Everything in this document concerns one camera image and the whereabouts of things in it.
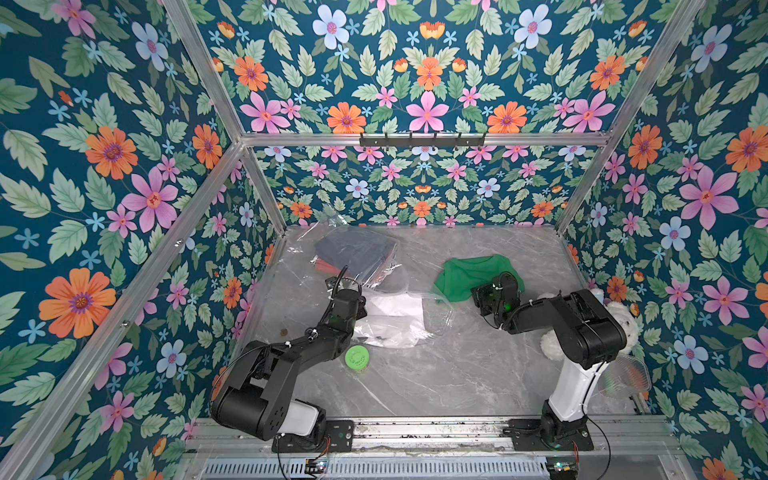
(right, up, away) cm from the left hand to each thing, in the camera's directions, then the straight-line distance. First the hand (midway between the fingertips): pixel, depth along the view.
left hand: (357, 296), depth 93 cm
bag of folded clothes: (+3, +12, +3) cm, 13 cm away
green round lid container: (+2, -16, -11) cm, 19 cm away
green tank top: (+35, +6, +9) cm, 36 cm away
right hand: (+39, +4, +7) cm, 40 cm away
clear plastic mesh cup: (+79, -23, -7) cm, 83 cm away
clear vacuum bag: (+26, -7, +3) cm, 27 cm away
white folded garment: (+12, -7, -3) cm, 14 cm away
